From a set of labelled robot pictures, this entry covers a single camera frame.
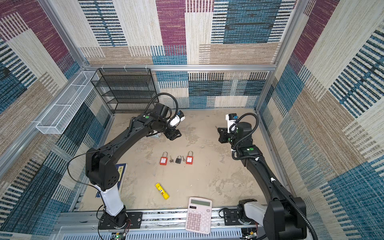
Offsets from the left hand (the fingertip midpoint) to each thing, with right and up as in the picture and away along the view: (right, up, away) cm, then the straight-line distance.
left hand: (178, 128), depth 86 cm
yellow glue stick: (-8, -33, -5) cm, 35 cm away
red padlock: (+6, -19, +6) cm, 21 cm away
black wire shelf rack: (-39, +27, +23) cm, 52 cm away
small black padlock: (0, -20, +8) cm, 22 cm away
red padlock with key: (-9, -20, +6) cm, 23 cm away
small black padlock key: (+3, -20, +8) cm, 22 cm away
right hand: (+22, -1, -5) cm, 23 cm away
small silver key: (-5, -20, +8) cm, 23 cm away
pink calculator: (+11, -42, -13) cm, 45 cm away
